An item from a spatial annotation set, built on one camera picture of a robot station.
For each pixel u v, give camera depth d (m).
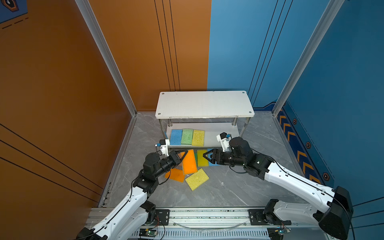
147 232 0.71
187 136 0.95
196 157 0.74
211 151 0.65
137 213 0.60
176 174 0.85
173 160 0.66
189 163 0.71
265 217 0.66
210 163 0.64
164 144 0.71
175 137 0.96
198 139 0.95
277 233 0.70
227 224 0.72
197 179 0.85
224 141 0.67
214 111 0.74
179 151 0.72
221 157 0.63
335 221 0.37
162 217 0.74
